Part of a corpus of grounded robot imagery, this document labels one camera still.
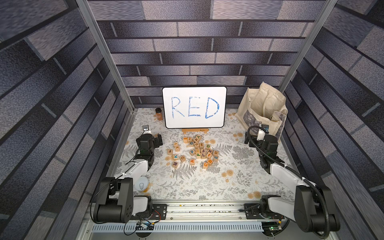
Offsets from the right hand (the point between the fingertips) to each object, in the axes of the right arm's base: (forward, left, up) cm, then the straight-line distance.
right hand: (253, 132), depth 88 cm
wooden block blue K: (-11, +47, -11) cm, 50 cm away
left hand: (-2, +62, -1) cm, 62 cm away
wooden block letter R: (-16, +47, -11) cm, 51 cm away
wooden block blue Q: (-1, +38, -12) cm, 40 cm away
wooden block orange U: (-16, +29, -12) cm, 35 cm away
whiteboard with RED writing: (+16, +36, +6) cm, 40 cm away
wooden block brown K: (-5, +47, -12) cm, 49 cm away
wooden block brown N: (+1, +35, -11) cm, 37 cm away
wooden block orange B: (-13, +26, -12) cm, 32 cm away
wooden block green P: (-10, +33, -12) cm, 37 cm away
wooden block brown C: (-12, +43, -11) cm, 46 cm away
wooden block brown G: (-3, +34, -12) cm, 36 cm away
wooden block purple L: (-9, +30, -12) cm, 34 cm away
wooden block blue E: (-12, +23, -12) cm, 28 cm away
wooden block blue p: (-8, +37, -11) cm, 39 cm away
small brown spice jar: (+20, +63, -7) cm, 66 cm away
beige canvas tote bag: (+22, -12, +1) cm, 25 cm away
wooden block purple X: (-7, +25, -12) cm, 29 cm away
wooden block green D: (-3, +27, -11) cm, 29 cm away
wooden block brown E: (-3, +31, -11) cm, 33 cm away
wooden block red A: (-14, +37, -12) cm, 42 cm away
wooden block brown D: (-8, +22, -12) cm, 26 cm away
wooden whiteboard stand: (+8, +29, -9) cm, 31 cm away
